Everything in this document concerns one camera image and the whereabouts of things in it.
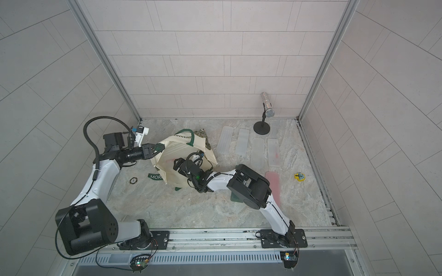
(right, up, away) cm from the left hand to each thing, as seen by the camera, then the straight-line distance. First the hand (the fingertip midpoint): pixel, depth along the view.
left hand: (165, 146), depth 77 cm
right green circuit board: (+54, -45, -9) cm, 70 cm away
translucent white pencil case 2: (+27, +1, +28) cm, 38 cm away
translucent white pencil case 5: (+55, -8, +19) cm, 59 cm away
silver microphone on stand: (+51, +9, +33) cm, 62 cm away
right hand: (+2, -11, +12) cm, 16 cm away
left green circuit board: (-5, -43, -13) cm, 45 cm away
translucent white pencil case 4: (+46, -6, +22) cm, 51 cm away
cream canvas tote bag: (+2, -2, +17) cm, 17 cm away
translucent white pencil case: (-3, -8, +14) cm, 17 cm away
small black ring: (-21, -19, +11) cm, 30 cm away
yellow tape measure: (+66, -17, +11) cm, 69 cm away
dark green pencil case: (+32, -25, +4) cm, 41 cm away
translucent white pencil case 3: (+37, -1, +25) cm, 45 cm away
